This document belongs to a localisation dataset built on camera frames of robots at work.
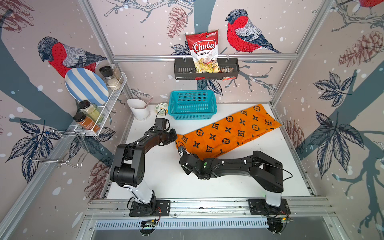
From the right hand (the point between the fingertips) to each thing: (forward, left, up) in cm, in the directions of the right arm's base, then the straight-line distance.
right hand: (184, 160), depth 85 cm
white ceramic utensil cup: (+36, +36, +5) cm, 51 cm away
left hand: (+17, +5, +2) cm, 18 cm away
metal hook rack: (-10, +45, +31) cm, 55 cm away
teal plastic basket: (+51, -1, -5) cm, 51 cm away
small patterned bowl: (+44, +23, -1) cm, 50 cm away
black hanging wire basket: (+49, +2, +29) cm, 58 cm away
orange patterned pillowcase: (+21, -26, -5) cm, 33 cm away
